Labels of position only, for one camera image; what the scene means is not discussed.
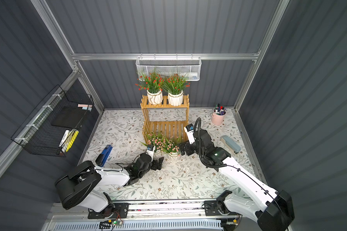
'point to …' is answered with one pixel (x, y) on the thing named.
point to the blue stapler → (101, 158)
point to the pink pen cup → (218, 115)
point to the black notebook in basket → (69, 117)
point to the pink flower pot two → (172, 147)
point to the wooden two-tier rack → (170, 128)
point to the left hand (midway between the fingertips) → (156, 156)
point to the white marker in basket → (66, 133)
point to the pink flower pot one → (157, 139)
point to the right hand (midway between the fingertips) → (187, 140)
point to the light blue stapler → (231, 144)
